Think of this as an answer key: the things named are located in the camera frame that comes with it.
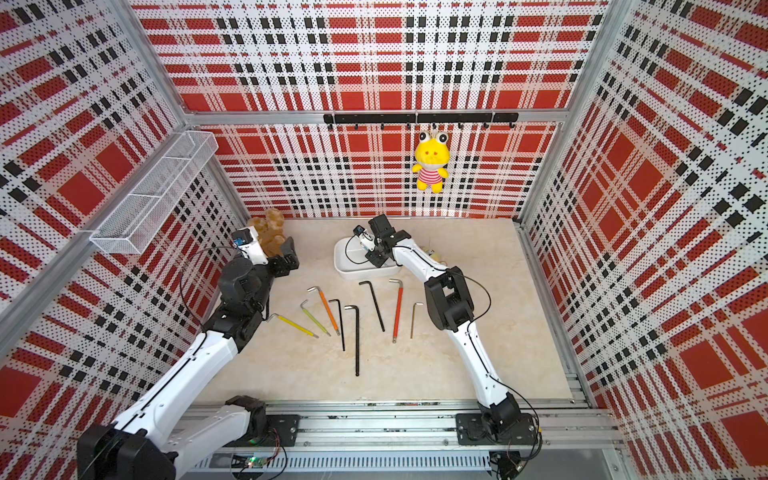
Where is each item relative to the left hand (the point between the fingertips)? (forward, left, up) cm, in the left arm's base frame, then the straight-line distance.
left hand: (281, 242), depth 77 cm
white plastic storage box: (+1, -17, -11) cm, 21 cm away
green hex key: (-7, -2, -30) cm, 30 cm away
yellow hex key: (-10, +3, -29) cm, 31 cm away
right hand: (+16, -24, -24) cm, 37 cm away
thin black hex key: (-10, -12, -28) cm, 32 cm away
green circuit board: (-46, +3, -26) cm, 53 cm away
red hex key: (-5, -30, -28) cm, 42 cm away
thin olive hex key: (-8, -35, -28) cm, 46 cm away
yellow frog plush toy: (+30, -41, +6) cm, 51 cm away
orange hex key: (-4, -7, -28) cm, 29 cm away
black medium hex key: (-2, -23, -29) cm, 37 cm away
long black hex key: (-4, -17, -28) cm, 33 cm away
